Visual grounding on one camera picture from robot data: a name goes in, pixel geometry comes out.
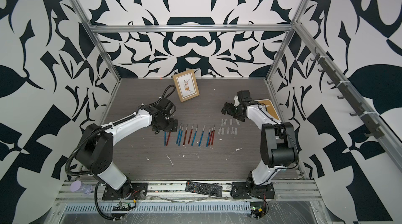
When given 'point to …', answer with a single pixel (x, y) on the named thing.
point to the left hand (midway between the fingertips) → (169, 125)
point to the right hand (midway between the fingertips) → (227, 110)
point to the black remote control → (204, 189)
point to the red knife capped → (191, 133)
